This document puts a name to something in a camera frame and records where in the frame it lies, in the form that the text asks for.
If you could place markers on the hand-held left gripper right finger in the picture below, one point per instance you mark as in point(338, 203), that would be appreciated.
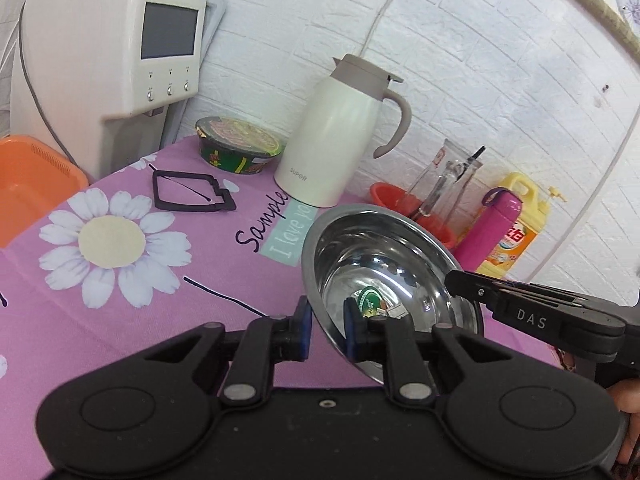
point(351, 330)

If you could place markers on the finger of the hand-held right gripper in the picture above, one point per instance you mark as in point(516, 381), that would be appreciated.
point(530, 317)

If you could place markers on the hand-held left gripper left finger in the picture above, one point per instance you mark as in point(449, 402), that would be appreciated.
point(302, 327)

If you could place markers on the stainless steel bowl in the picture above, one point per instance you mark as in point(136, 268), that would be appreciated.
point(380, 260)

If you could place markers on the person's right hand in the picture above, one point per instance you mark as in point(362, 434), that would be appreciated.
point(632, 410)

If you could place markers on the yellow detergent bottle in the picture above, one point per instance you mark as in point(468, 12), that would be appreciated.
point(517, 245)

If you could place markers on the pink thermos bottle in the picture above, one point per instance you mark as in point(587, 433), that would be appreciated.
point(490, 240)

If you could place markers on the red plastic basket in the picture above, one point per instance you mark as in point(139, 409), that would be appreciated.
point(387, 197)

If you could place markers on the pink floral tablecloth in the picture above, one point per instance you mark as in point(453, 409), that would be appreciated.
point(150, 310)

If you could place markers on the glass carafe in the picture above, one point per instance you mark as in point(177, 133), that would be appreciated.
point(440, 180)

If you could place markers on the black stirring stick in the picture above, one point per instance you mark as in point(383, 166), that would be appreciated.
point(477, 155)

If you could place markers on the cream thermal jug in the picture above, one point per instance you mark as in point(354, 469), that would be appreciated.
point(330, 145)

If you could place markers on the instant noodle bowl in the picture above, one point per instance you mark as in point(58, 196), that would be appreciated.
point(235, 152)

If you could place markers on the orange plastic basket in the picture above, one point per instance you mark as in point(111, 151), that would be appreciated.
point(30, 185)

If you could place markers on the white water dispenser with screen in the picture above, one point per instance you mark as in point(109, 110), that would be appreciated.
point(75, 60)

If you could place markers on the white wall pipe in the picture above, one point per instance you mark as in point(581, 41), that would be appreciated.
point(595, 195)

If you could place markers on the black rubber frame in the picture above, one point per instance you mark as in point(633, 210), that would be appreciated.
point(226, 204)

